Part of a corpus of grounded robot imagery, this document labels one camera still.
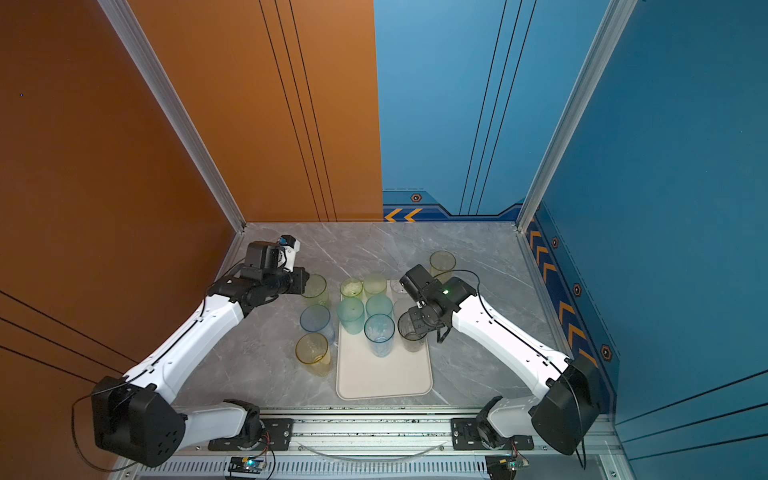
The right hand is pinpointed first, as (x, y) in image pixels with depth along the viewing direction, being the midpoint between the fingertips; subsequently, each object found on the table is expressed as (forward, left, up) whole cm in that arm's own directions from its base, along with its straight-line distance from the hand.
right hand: (422, 321), depth 79 cm
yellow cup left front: (-6, +29, -3) cm, 30 cm away
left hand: (+12, +31, +6) cm, 34 cm away
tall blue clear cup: (+1, +28, 0) cm, 28 cm away
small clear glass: (+16, +7, -7) cm, 19 cm away
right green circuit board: (-30, -18, -16) cm, 39 cm away
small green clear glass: (+17, +21, -9) cm, 29 cm away
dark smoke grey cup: (-5, +3, -1) cm, 6 cm away
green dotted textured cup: (+16, +14, -6) cm, 22 cm away
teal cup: (+7, +21, -9) cm, 23 cm away
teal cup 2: (+8, +12, -5) cm, 15 cm away
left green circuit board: (-30, +43, -15) cm, 54 cm away
